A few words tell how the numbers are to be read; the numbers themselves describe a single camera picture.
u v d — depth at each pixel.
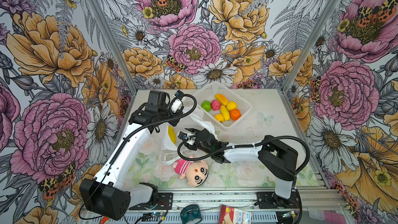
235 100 1.08
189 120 0.74
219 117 0.97
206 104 1.05
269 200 0.74
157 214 0.71
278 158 0.49
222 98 1.12
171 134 0.67
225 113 1.03
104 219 0.70
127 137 0.45
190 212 0.64
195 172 0.76
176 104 0.66
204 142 0.65
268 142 0.50
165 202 0.73
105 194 0.37
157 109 0.56
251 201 0.76
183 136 0.70
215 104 1.05
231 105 1.05
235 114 0.99
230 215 0.67
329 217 0.69
